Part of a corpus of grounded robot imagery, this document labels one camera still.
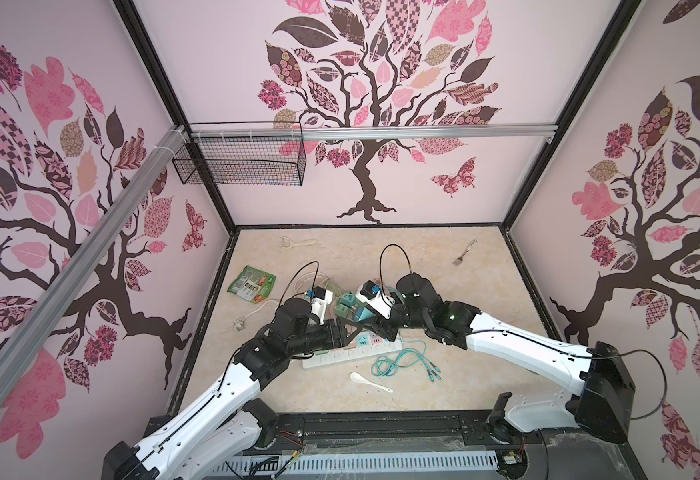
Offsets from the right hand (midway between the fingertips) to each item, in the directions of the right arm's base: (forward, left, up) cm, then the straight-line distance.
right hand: (362, 310), depth 74 cm
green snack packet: (+21, +38, -19) cm, 48 cm away
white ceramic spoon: (-11, 0, -19) cm, 23 cm away
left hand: (-6, +2, -2) cm, 6 cm away
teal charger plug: (-2, 0, +1) cm, 2 cm away
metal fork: (+32, -37, -21) cm, 53 cm away
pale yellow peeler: (+40, +29, -19) cm, 53 cm away
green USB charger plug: (+8, +6, -14) cm, 17 cm away
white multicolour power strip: (-3, 0, -17) cm, 18 cm away
